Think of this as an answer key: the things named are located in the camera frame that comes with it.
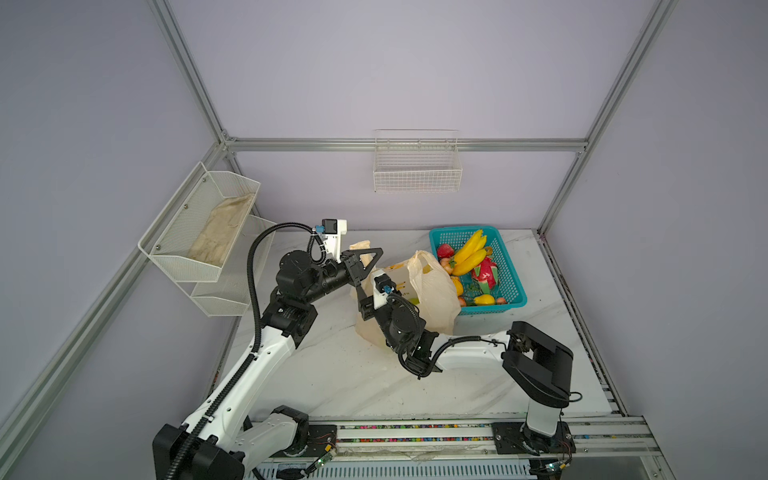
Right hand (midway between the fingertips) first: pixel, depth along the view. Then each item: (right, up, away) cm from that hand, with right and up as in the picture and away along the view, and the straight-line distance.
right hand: (364, 276), depth 75 cm
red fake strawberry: (+26, +7, +29) cm, 40 cm away
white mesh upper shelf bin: (-46, +10, +3) cm, 47 cm away
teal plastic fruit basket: (+46, -5, +22) cm, 51 cm away
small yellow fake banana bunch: (+33, +6, +23) cm, 41 cm away
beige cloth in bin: (-40, +9, +1) cm, 41 cm away
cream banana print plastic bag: (+13, 0, -10) cm, 16 cm away
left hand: (+5, +6, -11) cm, 13 cm away
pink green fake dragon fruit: (+38, -1, +23) cm, 45 cm away
